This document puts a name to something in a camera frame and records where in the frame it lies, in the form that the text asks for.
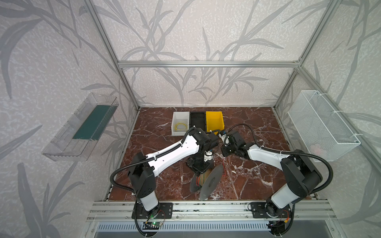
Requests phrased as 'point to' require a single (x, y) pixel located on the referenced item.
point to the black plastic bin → (198, 120)
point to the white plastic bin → (180, 124)
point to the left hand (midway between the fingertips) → (200, 172)
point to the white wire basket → (326, 135)
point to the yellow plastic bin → (215, 121)
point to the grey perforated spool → (205, 183)
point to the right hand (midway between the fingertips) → (221, 143)
